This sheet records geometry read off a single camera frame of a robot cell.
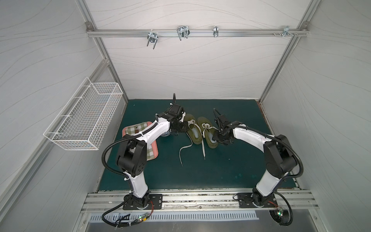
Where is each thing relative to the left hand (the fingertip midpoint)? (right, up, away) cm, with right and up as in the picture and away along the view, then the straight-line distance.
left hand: (187, 129), depth 90 cm
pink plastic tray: (-22, -10, +6) cm, 25 cm away
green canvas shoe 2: (+14, -1, +6) cm, 16 cm away
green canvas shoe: (+4, -3, +9) cm, 10 cm away
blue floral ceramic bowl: (-14, -4, +7) cm, 16 cm away
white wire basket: (-50, +6, -21) cm, 54 cm away
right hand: (+19, -6, +3) cm, 20 cm away
